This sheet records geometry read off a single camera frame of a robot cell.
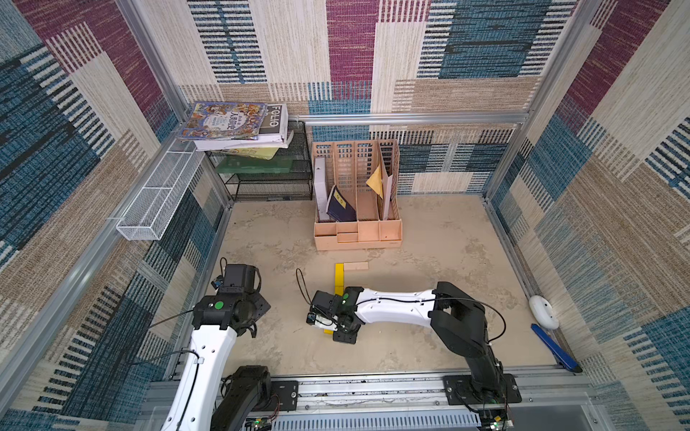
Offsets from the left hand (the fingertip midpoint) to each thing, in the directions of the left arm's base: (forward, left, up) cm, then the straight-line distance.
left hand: (257, 308), depth 75 cm
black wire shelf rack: (+59, -3, -7) cm, 59 cm away
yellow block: (+15, -22, -12) cm, 29 cm away
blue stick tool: (-8, -87, -14) cm, 88 cm away
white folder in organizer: (+42, -16, +5) cm, 45 cm away
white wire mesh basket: (+21, +27, +21) cm, 40 cm away
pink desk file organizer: (+59, -30, -13) cm, 67 cm away
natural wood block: (+20, -29, -12) cm, 38 cm away
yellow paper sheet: (+38, -35, +12) cm, 53 cm away
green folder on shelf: (+47, +8, +13) cm, 49 cm away
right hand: (-1, -24, -13) cm, 27 cm away
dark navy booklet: (+41, -22, -4) cm, 47 cm away
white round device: (+1, -85, -9) cm, 86 cm away
